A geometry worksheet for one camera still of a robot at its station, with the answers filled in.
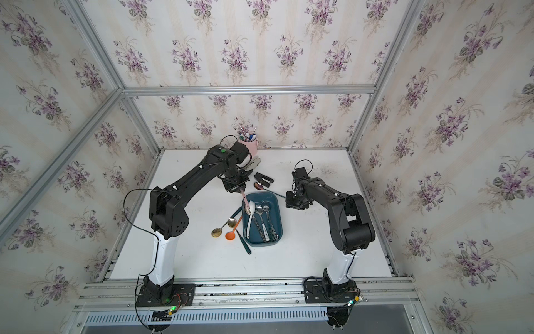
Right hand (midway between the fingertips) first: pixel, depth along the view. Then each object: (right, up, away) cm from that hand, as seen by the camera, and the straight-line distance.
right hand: (293, 205), depth 95 cm
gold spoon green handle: (-34, -10, -7) cm, 36 cm away
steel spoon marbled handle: (-15, -9, -7) cm, 19 cm away
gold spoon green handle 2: (-28, -7, -5) cm, 29 cm away
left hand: (-20, +8, -8) cm, 22 cm away
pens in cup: (-24, +35, +19) cm, 47 cm away
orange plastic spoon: (-28, -12, -7) cm, 31 cm away
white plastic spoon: (-20, -2, +3) cm, 20 cm away
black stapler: (-14, +11, +9) cm, 20 cm away
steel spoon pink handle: (-22, -1, -1) cm, 22 cm away
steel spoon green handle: (-9, -11, -9) cm, 17 cm away
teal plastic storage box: (-13, -8, -5) cm, 16 cm away
